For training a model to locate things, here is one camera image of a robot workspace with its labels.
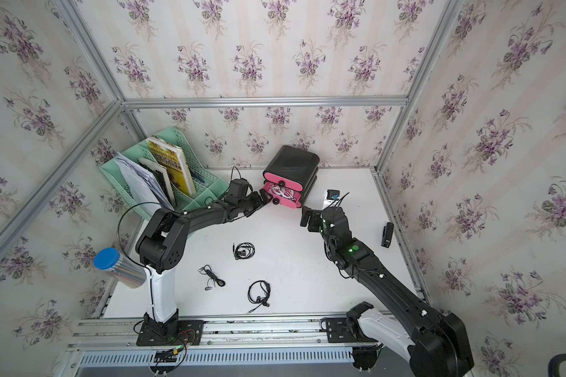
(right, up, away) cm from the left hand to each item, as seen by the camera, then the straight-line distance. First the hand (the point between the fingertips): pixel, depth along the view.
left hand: (269, 201), depth 98 cm
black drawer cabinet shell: (+10, +14, +1) cm, 18 cm away
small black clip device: (+48, -13, -5) cm, 50 cm away
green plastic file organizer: (-31, +7, +16) cm, 36 cm away
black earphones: (-22, -25, -12) cm, 36 cm away
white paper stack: (-41, +6, -21) cm, 46 cm away
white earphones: (+5, +4, +1) cm, 7 cm away
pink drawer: (+7, 0, -1) cm, 7 cm away
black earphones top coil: (-9, -19, -7) cm, 22 cm away
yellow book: (-38, +17, -5) cm, 42 cm away
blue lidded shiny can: (-45, -22, -23) cm, 55 cm away
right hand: (+18, -2, -18) cm, 26 cm away
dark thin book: (-42, +11, -7) cm, 44 cm away
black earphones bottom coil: (-1, -34, -18) cm, 38 cm away
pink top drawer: (+6, +8, -3) cm, 11 cm away
